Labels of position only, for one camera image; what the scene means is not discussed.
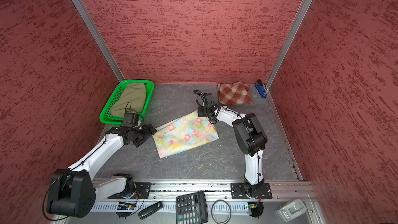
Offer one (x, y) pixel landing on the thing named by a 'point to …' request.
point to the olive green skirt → (132, 100)
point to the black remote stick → (150, 210)
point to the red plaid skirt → (233, 94)
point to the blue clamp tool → (260, 88)
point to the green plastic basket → (107, 118)
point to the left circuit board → (123, 206)
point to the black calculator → (191, 209)
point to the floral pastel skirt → (184, 134)
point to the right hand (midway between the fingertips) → (200, 114)
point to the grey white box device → (290, 210)
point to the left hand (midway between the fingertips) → (152, 137)
